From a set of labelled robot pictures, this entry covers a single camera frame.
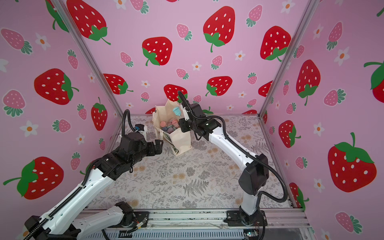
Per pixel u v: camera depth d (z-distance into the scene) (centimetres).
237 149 49
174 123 102
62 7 68
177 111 78
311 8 69
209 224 73
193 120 59
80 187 42
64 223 40
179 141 86
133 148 51
